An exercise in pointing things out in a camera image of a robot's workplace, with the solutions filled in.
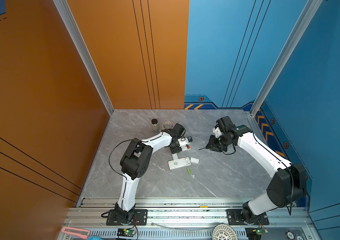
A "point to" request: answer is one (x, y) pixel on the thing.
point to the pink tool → (84, 234)
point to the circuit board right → (255, 233)
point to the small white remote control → (184, 144)
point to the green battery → (189, 171)
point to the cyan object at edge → (93, 238)
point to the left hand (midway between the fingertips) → (176, 145)
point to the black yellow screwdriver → (202, 148)
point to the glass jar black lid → (155, 125)
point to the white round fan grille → (223, 231)
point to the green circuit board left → (125, 232)
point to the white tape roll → (168, 124)
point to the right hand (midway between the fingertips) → (206, 147)
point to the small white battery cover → (174, 156)
